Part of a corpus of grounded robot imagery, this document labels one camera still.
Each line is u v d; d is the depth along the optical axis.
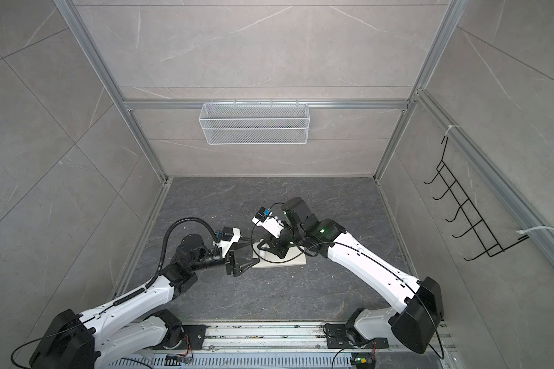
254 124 1.01
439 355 0.73
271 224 0.62
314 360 0.70
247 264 0.66
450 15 0.70
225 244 0.63
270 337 0.75
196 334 0.74
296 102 0.90
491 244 0.59
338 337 0.73
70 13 0.68
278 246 0.64
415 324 0.37
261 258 0.74
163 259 0.56
